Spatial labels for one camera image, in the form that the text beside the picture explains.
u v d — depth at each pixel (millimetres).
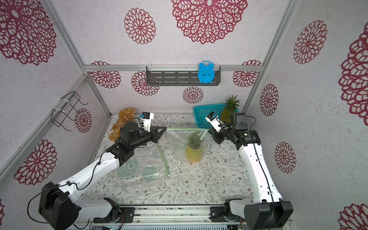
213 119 617
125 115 1068
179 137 743
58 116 722
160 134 701
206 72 887
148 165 873
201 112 1161
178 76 930
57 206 389
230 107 991
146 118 639
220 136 644
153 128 643
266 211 366
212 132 730
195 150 797
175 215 750
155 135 637
